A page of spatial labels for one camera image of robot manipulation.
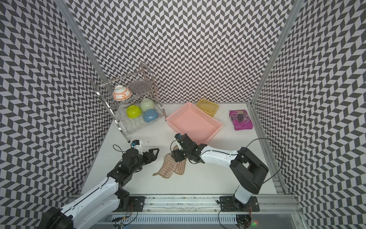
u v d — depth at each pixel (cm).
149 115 100
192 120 107
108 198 54
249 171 44
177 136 77
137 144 75
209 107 115
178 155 75
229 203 74
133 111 102
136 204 72
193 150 65
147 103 106
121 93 81
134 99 87
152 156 75
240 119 102
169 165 84
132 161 64
